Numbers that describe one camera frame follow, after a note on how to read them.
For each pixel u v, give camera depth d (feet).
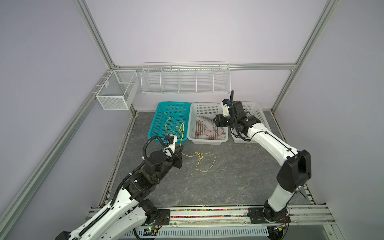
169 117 3.79
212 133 3.48
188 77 3.18
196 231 2.32
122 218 1.86
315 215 2.49
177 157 1.93
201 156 2.32
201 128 3.57
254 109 3.71
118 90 3.26
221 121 2.47
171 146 1.93
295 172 1.48
